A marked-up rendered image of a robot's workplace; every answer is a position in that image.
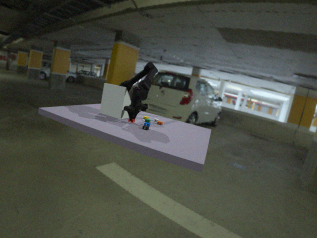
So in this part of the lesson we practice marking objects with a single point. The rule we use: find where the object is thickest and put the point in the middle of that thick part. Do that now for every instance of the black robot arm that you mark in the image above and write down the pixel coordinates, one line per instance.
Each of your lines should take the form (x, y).
(144, 85)

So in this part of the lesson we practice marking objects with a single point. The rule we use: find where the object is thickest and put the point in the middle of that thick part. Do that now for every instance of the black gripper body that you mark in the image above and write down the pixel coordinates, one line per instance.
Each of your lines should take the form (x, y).
(131, 107)

